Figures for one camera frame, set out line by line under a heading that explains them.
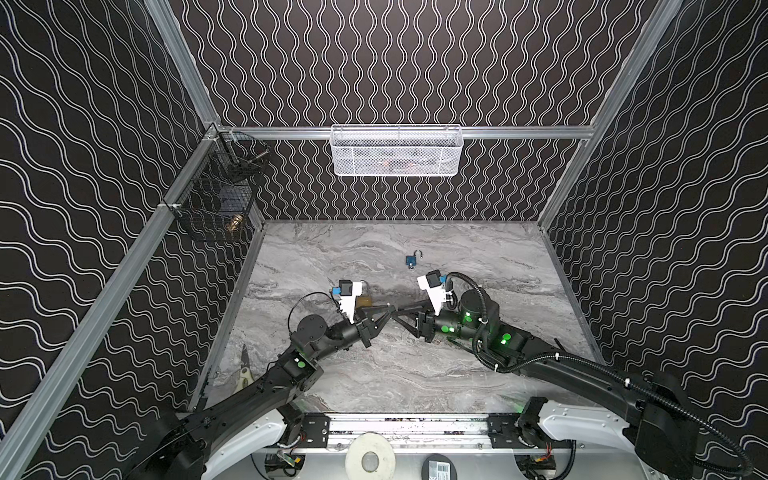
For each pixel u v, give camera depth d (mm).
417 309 699
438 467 686
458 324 614
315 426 757
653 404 413
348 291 635
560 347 882
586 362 489
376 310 666
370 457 707
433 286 630
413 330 648
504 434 742
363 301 981
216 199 931
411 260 1091
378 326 664
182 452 403
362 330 619
